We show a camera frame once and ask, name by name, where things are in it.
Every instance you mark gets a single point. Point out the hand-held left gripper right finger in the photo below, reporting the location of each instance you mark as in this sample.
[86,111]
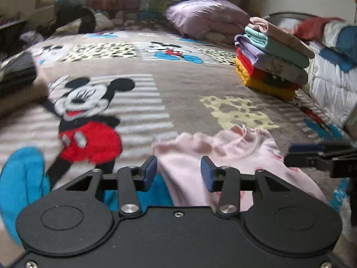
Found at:
[206,173]

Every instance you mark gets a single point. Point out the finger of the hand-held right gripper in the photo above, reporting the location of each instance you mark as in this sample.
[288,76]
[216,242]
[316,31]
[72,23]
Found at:
[301,159]
[304,147]

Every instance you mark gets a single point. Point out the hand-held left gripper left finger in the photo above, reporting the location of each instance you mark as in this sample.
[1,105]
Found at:
[150,171]

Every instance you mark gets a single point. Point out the pink printed shirt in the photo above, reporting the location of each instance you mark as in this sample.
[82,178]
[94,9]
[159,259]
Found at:
[237,150]

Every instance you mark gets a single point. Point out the white quilted duvet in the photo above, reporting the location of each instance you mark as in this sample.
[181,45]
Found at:
[329,83]

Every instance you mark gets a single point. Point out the yellow folded garment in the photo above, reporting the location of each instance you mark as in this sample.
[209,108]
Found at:
[262,85]

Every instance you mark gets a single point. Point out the lavender folded garment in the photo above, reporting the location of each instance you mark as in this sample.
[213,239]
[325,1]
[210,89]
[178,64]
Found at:
[273,64]

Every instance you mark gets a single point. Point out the cartoon printed blanket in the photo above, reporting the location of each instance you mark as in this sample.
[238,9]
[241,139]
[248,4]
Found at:
[181,83]

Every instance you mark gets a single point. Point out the red folded garment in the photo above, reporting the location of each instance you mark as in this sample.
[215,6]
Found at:
[248,64]

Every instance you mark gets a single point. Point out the mint green folded garment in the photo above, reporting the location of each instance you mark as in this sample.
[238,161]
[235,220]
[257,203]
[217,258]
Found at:
[279,47]

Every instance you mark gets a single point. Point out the pink folded garment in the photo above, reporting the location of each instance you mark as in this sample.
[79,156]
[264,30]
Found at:
[279,32]

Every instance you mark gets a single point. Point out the beige folded garment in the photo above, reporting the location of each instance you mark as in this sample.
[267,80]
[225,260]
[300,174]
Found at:
[19,99]

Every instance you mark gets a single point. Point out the purple pillow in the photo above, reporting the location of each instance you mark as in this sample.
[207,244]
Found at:
[206,16]

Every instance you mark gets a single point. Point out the cream cloth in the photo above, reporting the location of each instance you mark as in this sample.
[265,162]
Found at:
[101,19]

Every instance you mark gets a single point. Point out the dark striped folded garment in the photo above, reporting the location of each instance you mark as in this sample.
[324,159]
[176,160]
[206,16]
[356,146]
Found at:
[16,72]

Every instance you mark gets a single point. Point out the colourful alphabet headboard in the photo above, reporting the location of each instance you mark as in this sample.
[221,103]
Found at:
[125,5]

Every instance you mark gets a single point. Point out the black garment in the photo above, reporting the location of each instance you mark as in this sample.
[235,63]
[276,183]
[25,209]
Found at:
[72,15]

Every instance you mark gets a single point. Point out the grey cloth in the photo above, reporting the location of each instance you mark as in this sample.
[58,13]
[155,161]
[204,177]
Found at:
[32,36]

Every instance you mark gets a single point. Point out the dark desk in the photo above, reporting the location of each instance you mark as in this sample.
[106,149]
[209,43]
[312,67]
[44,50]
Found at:
[11,33]

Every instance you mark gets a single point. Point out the metal bed frame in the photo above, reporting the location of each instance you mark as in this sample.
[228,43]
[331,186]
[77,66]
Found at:
[287,14]

